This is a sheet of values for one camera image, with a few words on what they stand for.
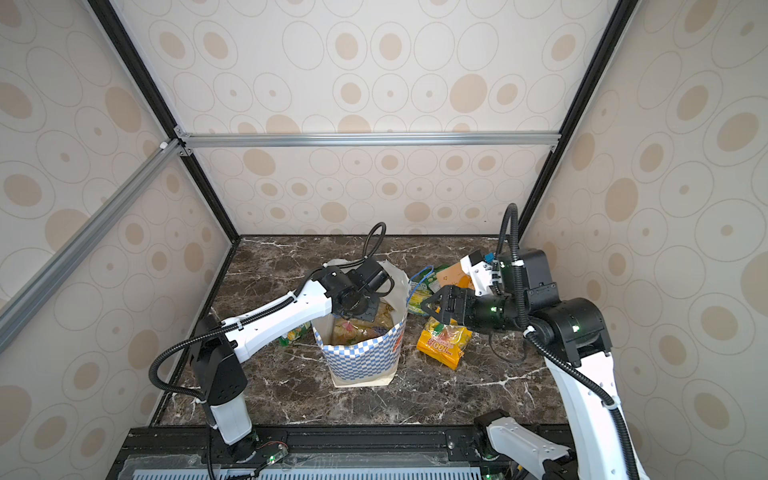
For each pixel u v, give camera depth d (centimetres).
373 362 71
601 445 35
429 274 103
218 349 44
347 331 87
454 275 97
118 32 70
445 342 87
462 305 49
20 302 52
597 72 77
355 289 57
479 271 53
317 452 73
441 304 49
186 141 90
